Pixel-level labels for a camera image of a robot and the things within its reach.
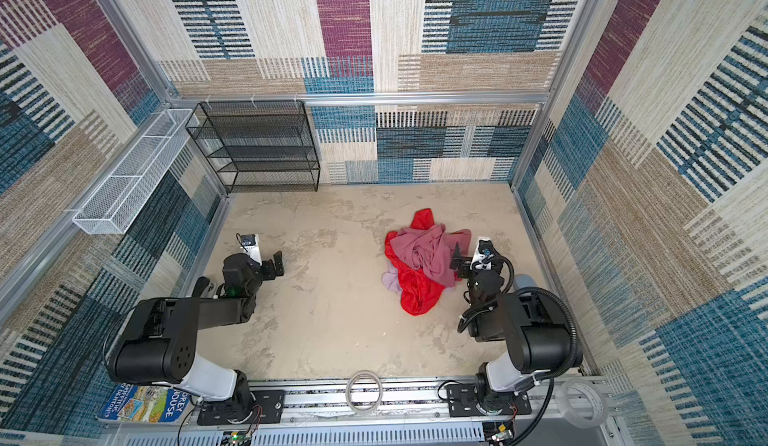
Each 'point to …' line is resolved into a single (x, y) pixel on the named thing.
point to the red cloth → (420, 291)
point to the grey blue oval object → (522, 281)
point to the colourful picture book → (145, 403)
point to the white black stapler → (204, 289)
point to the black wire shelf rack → (259, 146)
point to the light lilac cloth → (391, 280)
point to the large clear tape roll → (599, 403)
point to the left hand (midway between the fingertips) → (264, 248)
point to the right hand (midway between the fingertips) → (474, 246)
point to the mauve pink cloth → (433, 249)
